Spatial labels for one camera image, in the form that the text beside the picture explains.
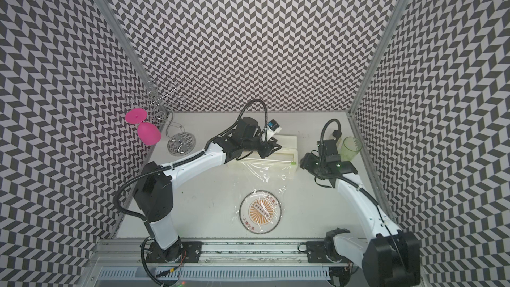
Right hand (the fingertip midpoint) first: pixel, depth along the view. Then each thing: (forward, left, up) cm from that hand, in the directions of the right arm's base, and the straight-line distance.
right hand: (304, 167), depth 82 cm
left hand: (+7, +11, +7) cm, 15 cm away
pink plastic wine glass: (+10, +65, +12) cm, 67 cm away
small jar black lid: (+24, -21, -8) cm, 33 cm away
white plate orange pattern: (-14, +19, -12) cm, 26 cm away
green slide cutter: (+5, +4, -5) cm, 8 cm away
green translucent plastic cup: (+16, -27, -8) cm, 32 cm away
